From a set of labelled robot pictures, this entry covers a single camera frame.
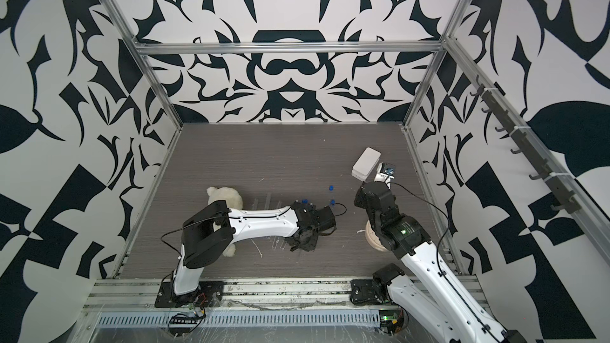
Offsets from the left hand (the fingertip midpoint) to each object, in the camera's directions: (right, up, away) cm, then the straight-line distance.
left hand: (307, 241), depth 85 cm
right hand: (+18, +22, -9) cm, 30 cm away
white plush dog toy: (-26, +14, 0) cm, 30 cm away
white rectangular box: (+24, +26, +16) cm, 39 cm away
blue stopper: (+10, +16, +14) cm, 24 cm away
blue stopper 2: (+10, +12, +9) cm, 18 cm away
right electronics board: (+25, -18, -13) cm, 33 cm away
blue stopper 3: (-1, +12, +9) cm, 15 cm away
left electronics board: (-38, -21, -12) cm, 45 cm away
